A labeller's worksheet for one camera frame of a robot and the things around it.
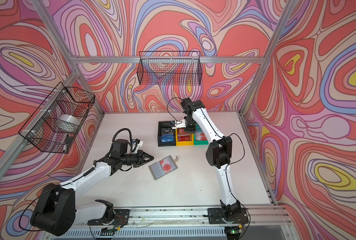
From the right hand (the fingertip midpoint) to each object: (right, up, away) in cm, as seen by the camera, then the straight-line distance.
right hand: (191, 130), depth 93 cm
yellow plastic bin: (-4, -9, +7) cm, 12 cm away
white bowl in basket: (-63, +7, -19) cm, 66 cm away
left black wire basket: (-69, +3, -20) cm, 72 cm away
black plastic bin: (-18, +2, +15) cm, 23 cm away
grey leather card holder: (-21, -23, -4) cm, 32 cm away
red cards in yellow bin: (-5, -4, +11) cm, 13 cm away
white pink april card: (-16, -21, -2) cm, 27 cm away
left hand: (-21, -15, -12) cm, 29 cm away
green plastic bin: (+1, +1, -26) cm, 27 cm away
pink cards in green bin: (+7, -4, +9) cm, 13 cm away
